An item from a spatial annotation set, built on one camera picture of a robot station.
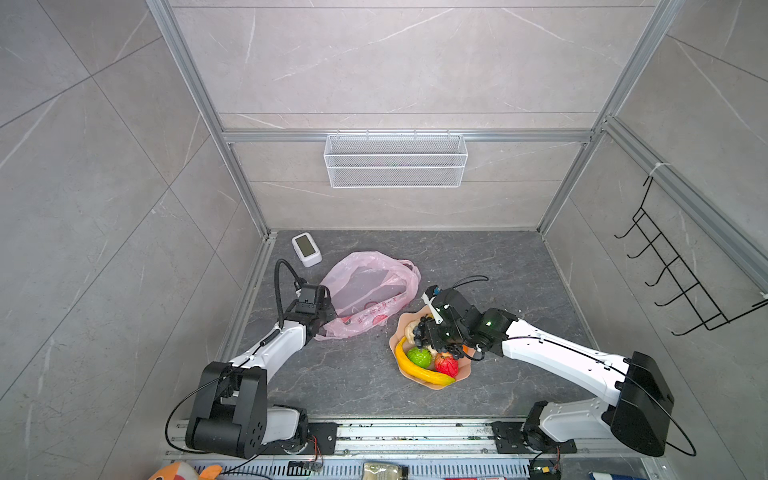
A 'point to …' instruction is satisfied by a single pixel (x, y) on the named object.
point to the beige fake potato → (408, 331)
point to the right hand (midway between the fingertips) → (425, 328)
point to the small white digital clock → (306, 249)
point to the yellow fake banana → (418, 370)
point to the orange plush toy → (184, 471)
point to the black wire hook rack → (710, 313)
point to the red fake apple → (447, 364)
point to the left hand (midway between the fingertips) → (324, 302)
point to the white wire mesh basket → (356, 161)
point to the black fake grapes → (419, 333)
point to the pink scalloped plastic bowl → (464, 363)
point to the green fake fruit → (420, 357)
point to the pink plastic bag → (366, 288)
